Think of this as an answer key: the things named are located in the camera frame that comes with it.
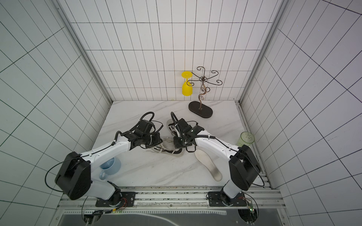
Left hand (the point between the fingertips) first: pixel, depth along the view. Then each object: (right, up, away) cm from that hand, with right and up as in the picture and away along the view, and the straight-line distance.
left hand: (161, 143), depth 85 cm
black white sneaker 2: (+6, +8, +13) cm, 16 cm away
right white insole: (+28, -12, +1) cm, 31 cm away
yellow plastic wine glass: (+17, +37, +14) cm, 43 cm away
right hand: (+10, +1, 0) cm, 10 cm away
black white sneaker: (+4, -3, +1) cm, 5 cm away
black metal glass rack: (+29, +20, +29) cm, 46 cm away
